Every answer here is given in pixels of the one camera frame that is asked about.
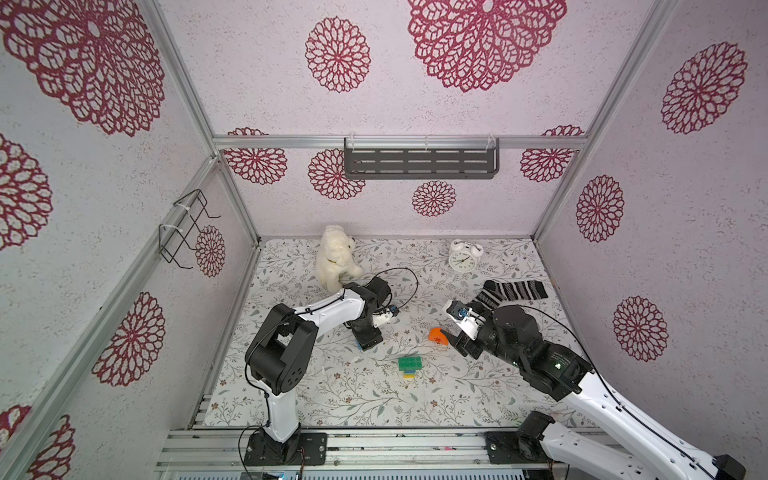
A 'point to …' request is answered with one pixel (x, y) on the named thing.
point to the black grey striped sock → (494, 292)
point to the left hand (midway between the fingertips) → (362, 336)
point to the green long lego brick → (412, 363)
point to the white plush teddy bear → (336, 258)
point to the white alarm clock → (464, 256)
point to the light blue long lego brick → (358, 344)
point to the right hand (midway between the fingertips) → (452, 314)
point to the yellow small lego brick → (409, 376)
